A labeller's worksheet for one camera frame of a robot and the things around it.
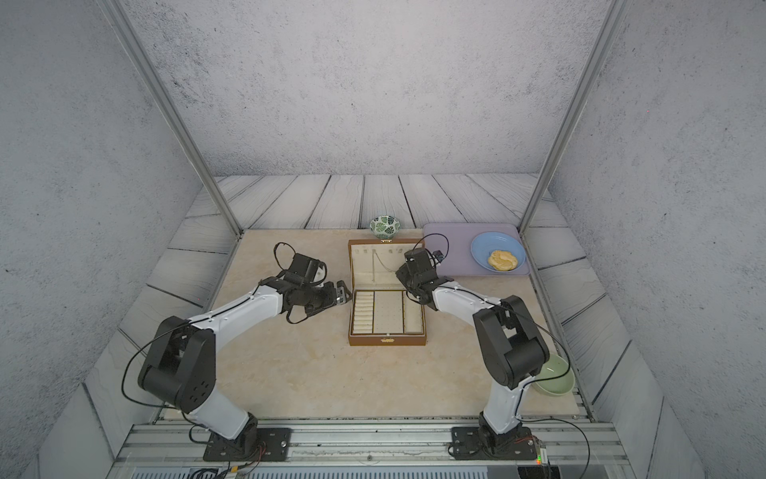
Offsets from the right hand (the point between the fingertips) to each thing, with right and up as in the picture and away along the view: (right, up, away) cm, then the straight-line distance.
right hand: (400, 269), depth 95 cm
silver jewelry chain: (-8, +5, -3) cm, 10 cm away
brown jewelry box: (-6, -13, -3) cm, 15 cm away
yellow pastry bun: (+37, +2, +12) cm, 39 cm away
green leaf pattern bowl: (-5, +15, +27) cm, 31 cm away
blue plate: (+33, +8, +19) cm, 39 cm away
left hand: (-16, -9, -5) cm, 19 cm away
